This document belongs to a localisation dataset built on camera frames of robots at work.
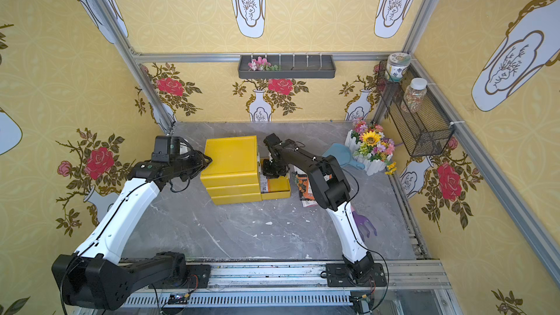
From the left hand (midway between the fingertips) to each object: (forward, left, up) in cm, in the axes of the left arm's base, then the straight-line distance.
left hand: (202, 161), depth 80 cm
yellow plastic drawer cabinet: (-8, -12, +2) cm, 15 cm away
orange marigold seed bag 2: (-3, -39, -17) cm, 43 cm away
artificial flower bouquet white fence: (+6, -64, 0) cm, 64 cm away
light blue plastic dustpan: (+16, -60, -19) cm, 65 cm away
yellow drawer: (-2, -29, -18) cm, 34 cm away
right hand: (+7, -25, -19) cm, 33 cm away
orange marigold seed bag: (0, -22, -18) cm, 29 cm away
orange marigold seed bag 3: (-9, -41, -18) cm, 45 cm away
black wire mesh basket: (+11, -83, +9) cm, 84 cm away
